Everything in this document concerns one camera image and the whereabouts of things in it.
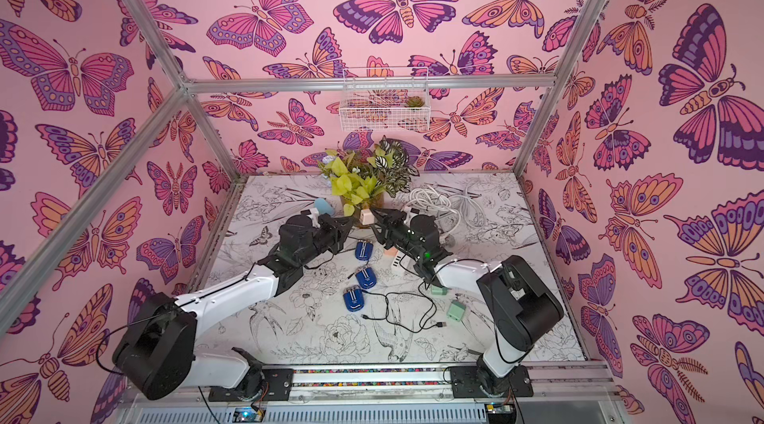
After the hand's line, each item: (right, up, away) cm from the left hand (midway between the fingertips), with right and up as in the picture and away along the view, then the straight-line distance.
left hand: (361, 215), depth 80 cm
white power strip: (+10, -16, +12) cm, 22 cm away
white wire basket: (+6, +36, +15) cm, 40 cm away
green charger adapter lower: (+27, -27, +4) cm, 38 cm away
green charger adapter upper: (+22, -23, +8) cm, 33 cm away
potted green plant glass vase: (-1, +11, +8) cm, 14 cm away
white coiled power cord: (+20, +5, +31) cm, 37 cm away
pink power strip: (+8, -13, +15) cm, 21 cm away
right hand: (+2, +1, +1) cm, 3 cm away
